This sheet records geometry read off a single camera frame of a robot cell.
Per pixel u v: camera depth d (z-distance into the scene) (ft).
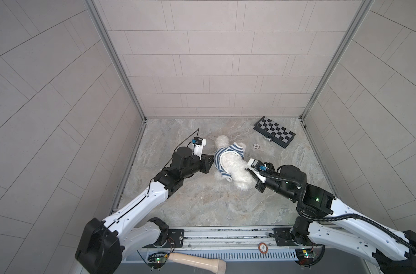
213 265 2.06
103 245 1.21
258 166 1.70
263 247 2.27
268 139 3.38
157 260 2.13
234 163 2.13
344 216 1.46
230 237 2.38
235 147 2.26
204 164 2.12
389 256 1.35
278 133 3.44
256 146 3.35
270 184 1.83
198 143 2.15
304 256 2.23
